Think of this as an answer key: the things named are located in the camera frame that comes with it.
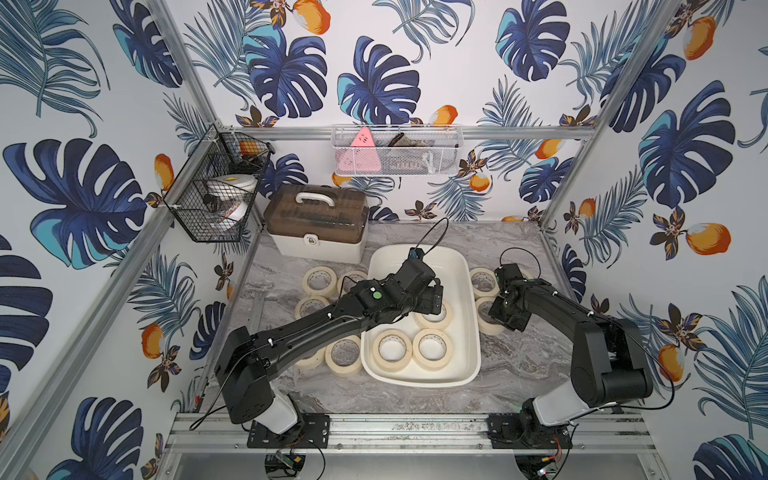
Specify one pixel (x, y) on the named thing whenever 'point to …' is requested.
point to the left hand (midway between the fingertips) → (429, 287)
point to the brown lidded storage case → (317, 223)
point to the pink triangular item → (361, 156)
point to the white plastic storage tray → (454, 269)
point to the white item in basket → (234, 192)
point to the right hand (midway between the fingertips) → (502, 319)
